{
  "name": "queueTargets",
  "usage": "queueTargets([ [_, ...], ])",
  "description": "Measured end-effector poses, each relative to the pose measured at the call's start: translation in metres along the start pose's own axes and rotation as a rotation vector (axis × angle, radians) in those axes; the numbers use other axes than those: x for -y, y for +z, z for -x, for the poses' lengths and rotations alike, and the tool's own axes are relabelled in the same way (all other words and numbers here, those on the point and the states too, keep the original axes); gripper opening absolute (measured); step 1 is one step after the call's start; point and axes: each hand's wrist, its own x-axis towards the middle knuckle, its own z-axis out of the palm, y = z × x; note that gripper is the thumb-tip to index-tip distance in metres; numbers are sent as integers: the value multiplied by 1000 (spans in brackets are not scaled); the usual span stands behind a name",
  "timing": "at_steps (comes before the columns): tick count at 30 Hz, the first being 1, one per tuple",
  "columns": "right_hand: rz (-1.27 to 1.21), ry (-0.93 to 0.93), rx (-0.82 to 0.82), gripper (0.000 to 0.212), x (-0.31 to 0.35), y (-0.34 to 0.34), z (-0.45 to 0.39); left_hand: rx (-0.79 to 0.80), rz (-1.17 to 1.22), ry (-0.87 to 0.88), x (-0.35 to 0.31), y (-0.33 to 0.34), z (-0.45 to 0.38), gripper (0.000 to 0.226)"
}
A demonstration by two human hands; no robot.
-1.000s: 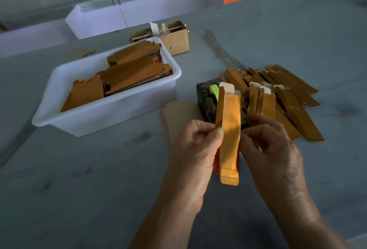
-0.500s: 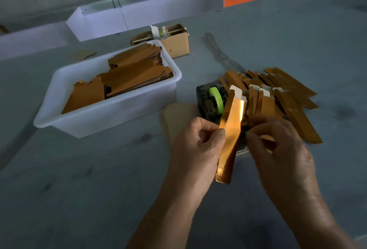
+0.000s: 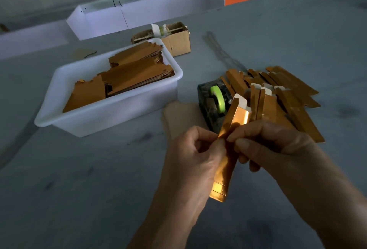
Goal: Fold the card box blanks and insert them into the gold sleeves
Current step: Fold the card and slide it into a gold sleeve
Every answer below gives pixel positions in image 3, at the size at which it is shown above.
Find person's right hand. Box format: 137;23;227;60
227;121;333;201

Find person's left hand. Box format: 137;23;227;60
161;125;230;218

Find pile of beige blanks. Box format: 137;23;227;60
162;101;207;139

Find pile of gold boxes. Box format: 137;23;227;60
221;66;325;143

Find gold cartons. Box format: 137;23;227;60
62;42;175;113

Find person's left forearm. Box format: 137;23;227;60
127;199;210;249

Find person's right forearm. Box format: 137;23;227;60
304;168;367;249

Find black tape dispenser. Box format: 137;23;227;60
198;78;233;133

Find green tape roll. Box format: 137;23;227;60
209;85;226;113

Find white plastic bin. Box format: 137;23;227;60
34;38;184;138

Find small cardboard box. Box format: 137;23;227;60
131;22;192;58

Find long white tray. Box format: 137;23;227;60
0;19;78;60
66;0;226;41

